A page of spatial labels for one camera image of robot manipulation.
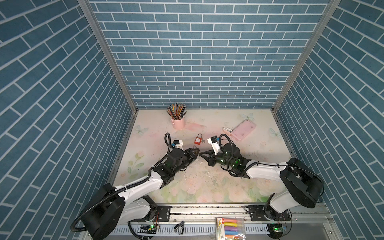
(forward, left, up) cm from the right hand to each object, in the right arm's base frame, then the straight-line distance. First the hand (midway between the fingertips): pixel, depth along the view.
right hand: (198, 153), depth 80 cm
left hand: (+1, -1, +1) cm, 1 cm away
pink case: (+28, -29, -12) cm, 43 cm away
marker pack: (-31, -17, -12) cm, 37 cm away
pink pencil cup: (+26, +16, -8) cm, 32 cm away
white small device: (+27, -18, -12) cm, 35 cm away
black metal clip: (-31, +6, -13) cm, 34 cm away
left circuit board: (-34, +22, -16) cm, 44 cm away
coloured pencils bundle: (+33, +19, -1) cm, 38 cm away
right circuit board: (-30, -39, -15) cm, 51 cm away
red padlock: (+17, +2, -13) cm, 22 cm away
